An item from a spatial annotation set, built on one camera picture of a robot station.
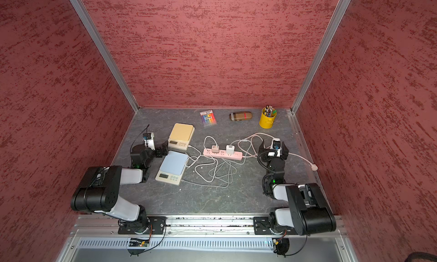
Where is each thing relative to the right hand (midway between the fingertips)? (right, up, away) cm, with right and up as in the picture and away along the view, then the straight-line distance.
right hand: (272, 142), depth 86 cm
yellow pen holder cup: (+2, +14, +16) cm, 22 cm away
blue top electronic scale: (-54, -15, +6) cm, 56 cm away
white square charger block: (-22, -5, +6) cm, 23 cm away
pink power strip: (-26, -8, +9) cm, 28 cm away
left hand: (-62, -2, +8) cm, 62 cm away
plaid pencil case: (-17, +15, +27) cm, 36 cm away
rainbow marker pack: (-36, +14, +28) cm, 48 cm away
